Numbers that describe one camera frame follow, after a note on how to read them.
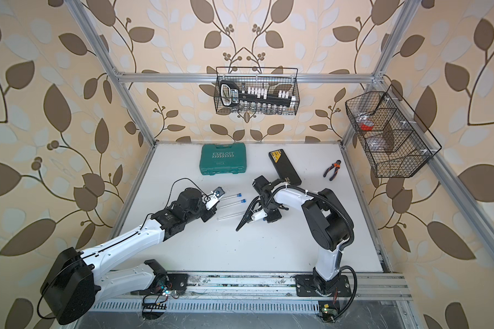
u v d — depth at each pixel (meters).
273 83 0.92
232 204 0.96
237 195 0.99
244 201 0.96
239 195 0.99
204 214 0.74
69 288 0.40
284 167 1.09
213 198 0.71
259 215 0.81
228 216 0.93
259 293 0.74
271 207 0.79
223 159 1.08
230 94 0.85
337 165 1.09
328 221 0.49
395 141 0.75
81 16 0.74
